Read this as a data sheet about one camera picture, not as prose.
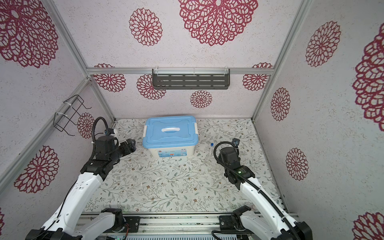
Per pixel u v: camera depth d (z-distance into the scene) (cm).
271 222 41
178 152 94
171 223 75
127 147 69
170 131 90
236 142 68
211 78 94
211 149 91
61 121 73
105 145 56
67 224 40
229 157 59
